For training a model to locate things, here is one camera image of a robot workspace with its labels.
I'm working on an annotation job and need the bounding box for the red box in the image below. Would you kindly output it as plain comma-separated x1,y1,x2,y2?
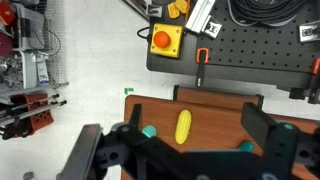
0,0,17,26

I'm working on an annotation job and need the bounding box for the black coiled cable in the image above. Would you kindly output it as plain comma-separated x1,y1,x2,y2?
226,0,308,27

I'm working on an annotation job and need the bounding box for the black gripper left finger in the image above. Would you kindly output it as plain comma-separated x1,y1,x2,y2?
56,103,188,180

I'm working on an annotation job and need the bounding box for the orange handled black clamp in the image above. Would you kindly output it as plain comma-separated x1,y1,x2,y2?
195,47,211,89
288,57,320,105

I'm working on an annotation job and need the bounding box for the yellow emergency stop button box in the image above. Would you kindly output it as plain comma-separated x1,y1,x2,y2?
149,22,185,60

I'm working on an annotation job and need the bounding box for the small grey floor object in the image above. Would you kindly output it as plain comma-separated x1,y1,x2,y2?
22,171,35,180

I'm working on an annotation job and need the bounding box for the black perforated breadboard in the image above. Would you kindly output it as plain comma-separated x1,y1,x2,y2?
145,0,320,93

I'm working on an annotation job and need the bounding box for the red perforated plastic crate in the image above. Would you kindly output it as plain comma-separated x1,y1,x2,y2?
9,93,55,138

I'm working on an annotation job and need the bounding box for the silver aluminium extrusion bar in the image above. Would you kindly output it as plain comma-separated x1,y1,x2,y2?
184,0,218,34

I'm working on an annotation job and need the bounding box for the black emergency stop cable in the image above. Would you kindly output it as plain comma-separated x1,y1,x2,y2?
136,26,152,43

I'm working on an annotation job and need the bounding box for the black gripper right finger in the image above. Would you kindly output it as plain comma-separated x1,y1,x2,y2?
241,102,320,180

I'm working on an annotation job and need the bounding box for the white labelled bottle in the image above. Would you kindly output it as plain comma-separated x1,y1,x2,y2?
34,59,51,85

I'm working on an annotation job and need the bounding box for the grey plastic storage box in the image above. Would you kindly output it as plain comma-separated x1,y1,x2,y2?
12,3,47,52

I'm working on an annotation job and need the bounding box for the yellow plastic toy piece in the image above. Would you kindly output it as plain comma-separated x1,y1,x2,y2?
167,2,180,20
175,0,190,15

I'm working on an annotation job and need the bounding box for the silver metal corner bracket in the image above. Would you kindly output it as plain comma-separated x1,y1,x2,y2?
146,3,165,20
200,15,224,40
298,19,320,44

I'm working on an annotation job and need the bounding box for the yellow toy corn cob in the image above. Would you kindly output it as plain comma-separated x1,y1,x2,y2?
174,109,193,145

